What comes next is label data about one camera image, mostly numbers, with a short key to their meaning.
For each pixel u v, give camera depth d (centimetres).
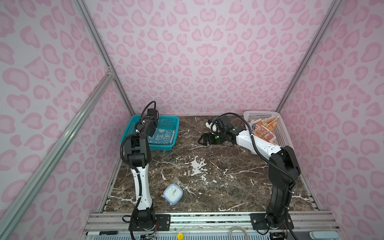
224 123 72
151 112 90
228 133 67
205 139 80
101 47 82
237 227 71
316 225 73
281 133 101
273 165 46
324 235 71
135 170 61
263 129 101
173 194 80
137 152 62
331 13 71
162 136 106
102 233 70
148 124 75
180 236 63
